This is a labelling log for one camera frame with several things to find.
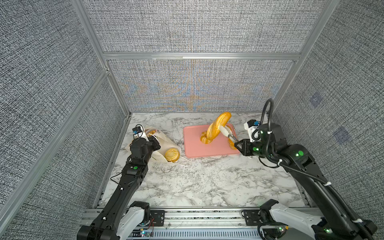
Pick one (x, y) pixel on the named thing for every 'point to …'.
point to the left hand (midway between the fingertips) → (156, 134)
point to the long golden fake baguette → (213, 129)
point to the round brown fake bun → (172, 154)
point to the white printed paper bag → (165, 143)
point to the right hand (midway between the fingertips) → (236, 142)
